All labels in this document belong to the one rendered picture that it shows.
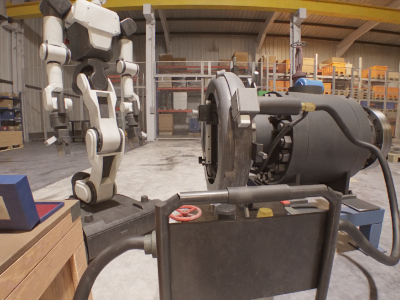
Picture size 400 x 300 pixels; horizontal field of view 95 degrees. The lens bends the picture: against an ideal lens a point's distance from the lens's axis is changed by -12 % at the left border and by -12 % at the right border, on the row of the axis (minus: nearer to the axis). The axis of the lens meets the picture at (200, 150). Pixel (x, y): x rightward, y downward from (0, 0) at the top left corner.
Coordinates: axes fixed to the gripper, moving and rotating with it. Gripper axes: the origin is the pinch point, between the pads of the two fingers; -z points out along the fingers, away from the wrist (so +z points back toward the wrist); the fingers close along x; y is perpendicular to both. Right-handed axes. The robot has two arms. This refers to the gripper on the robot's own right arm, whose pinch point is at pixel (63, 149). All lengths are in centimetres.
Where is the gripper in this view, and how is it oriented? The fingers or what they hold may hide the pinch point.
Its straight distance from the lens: 119.3
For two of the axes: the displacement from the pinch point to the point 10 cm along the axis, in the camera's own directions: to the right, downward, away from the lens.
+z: -1.6, -9.9, 0.0
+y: 6.1, -1.0, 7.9
